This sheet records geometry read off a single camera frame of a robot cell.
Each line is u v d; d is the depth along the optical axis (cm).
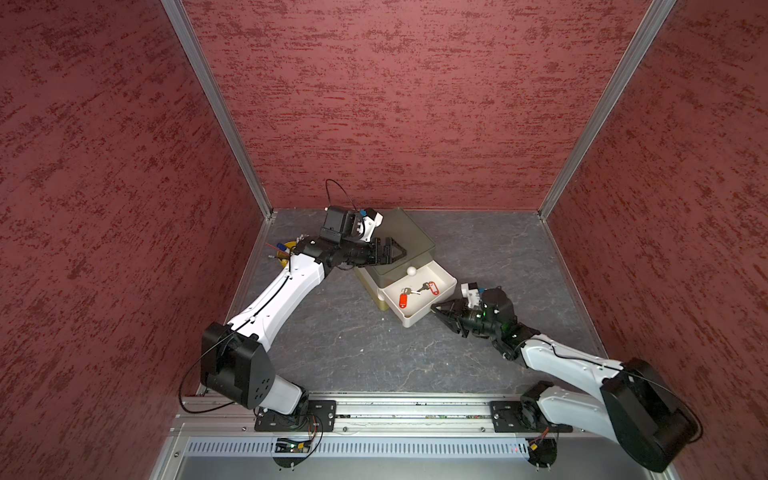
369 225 73
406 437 73
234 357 41
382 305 90
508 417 74
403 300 87
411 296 88
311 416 74
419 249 84
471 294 80
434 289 89
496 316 66
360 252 67
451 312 75
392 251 68
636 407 41
